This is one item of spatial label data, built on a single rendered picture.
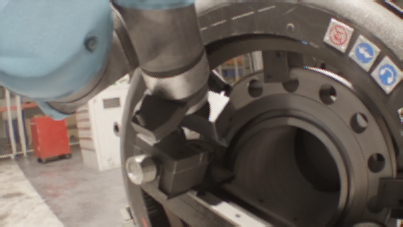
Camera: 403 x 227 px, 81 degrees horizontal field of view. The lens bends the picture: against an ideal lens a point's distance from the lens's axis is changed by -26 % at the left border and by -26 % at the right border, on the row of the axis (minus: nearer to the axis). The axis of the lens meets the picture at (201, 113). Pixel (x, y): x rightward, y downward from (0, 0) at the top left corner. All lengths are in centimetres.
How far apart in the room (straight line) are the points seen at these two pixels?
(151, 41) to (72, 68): 17
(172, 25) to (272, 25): 15
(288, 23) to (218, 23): 12
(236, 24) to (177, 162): 22
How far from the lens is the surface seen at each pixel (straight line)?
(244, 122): 59
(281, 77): 54
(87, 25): 17
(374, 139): 50
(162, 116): 41
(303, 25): 39
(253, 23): 43
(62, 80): 17
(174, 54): 35
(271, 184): 77
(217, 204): 50
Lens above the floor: 78
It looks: 2 degrees down
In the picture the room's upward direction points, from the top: 7 degrees counter-clockwise
